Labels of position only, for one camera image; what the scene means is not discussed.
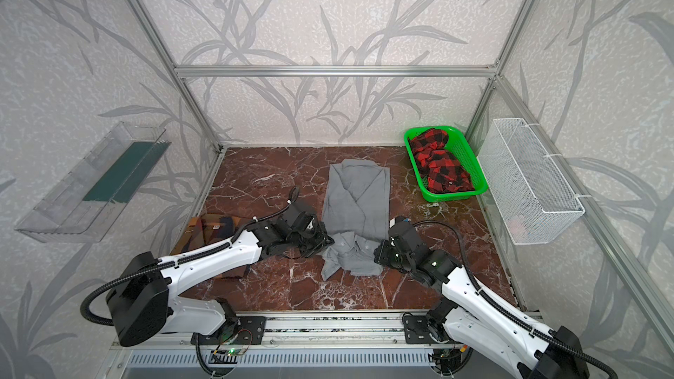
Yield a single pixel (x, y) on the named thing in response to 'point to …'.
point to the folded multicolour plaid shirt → (211, 228)
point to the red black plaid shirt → (437, 164)
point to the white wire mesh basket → (533, 202)
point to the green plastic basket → (459, 150)
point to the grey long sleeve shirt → (356, 212)
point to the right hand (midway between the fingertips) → (372, 244)
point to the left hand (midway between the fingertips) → (340, 234)
